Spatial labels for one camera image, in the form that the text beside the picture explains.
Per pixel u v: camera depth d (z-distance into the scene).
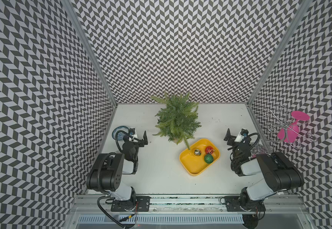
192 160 0.88
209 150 0.87
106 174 0.44
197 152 0.87
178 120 0.71
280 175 0.45
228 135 0.82
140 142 0.80
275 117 0.92
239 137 0.77
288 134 0.66
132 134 0.75
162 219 0.69
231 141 0.82
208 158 0.85
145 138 0.86
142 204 0.74
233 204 0.72
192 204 0.74
